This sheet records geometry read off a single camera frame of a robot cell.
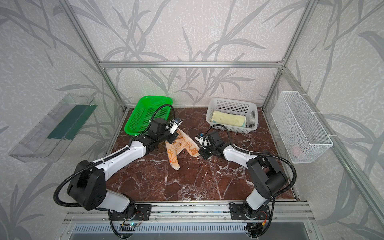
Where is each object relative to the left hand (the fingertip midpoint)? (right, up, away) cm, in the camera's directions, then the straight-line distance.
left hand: (178, 124), depth 86 cm
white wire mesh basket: (+56, -4, -26) cm, 62 cm away
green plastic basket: (-31, +11, +32) cm, 46 cm away
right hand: (+13, -14, +5) cm, 20 cm away
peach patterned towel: (+3, -12, +8) cm, 15 cm away
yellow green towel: (+27, +5, +25) cm, 37 cm away
